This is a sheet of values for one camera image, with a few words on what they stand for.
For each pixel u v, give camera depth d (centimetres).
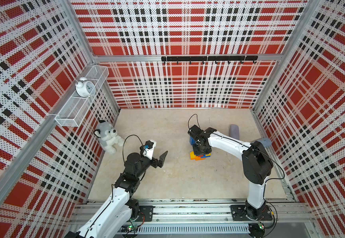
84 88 70
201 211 75
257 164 49
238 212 73
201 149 77
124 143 99
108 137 85
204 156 91
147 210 74
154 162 70
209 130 68
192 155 85
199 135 69
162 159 70
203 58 88
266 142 98
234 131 104
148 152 68
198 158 91
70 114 68
